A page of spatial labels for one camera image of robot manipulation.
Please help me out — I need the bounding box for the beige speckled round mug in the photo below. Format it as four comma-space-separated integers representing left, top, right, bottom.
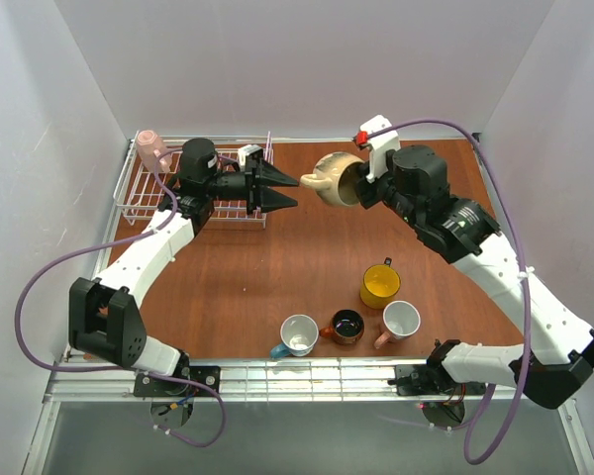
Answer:
300, 151, 363, 207

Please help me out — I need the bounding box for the yellow enamel mug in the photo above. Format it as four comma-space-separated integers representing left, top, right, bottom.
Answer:
359, 257, 401, 310

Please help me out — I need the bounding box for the pink faceted mug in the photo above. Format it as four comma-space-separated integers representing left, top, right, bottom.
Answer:
136, 130, 171, 173

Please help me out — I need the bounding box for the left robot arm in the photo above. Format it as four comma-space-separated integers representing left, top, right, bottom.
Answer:
68, 138, 298, 377

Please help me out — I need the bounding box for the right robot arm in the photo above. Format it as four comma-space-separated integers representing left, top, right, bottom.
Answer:
354, 145, 594, 409

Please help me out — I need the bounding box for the dark brown glazed mug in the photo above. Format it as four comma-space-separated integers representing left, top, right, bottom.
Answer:
319, 309, 364, 345

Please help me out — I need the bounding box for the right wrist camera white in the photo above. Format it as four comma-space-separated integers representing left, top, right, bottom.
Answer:
353, 115, 400, 183

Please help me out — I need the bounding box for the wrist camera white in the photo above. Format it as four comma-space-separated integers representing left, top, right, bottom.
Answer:
237, 144, 264, 171
353, 115, 400, 183

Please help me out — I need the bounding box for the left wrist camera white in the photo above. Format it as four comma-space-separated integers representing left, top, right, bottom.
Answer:
237, 144, 264, 171

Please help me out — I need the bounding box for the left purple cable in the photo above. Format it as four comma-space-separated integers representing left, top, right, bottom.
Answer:
15, 150, 228, 446

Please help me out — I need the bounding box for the white wire dish rack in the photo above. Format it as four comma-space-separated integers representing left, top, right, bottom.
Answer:
113, 131, 273, 229

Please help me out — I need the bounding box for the white mug pink handle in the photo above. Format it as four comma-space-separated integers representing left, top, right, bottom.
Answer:
373, 301, 421, 349

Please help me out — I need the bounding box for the white mug blue handle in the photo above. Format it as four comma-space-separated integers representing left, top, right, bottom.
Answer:
270, 315, 319, 359

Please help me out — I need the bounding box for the aluminium frame rail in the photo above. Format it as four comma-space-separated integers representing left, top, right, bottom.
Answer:
43, 356, 575, 403

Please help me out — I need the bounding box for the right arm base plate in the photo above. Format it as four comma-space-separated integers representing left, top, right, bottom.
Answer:
387, 364, 486, 397

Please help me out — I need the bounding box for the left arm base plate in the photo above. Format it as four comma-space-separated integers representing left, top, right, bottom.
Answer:
133, 365, 222, 399

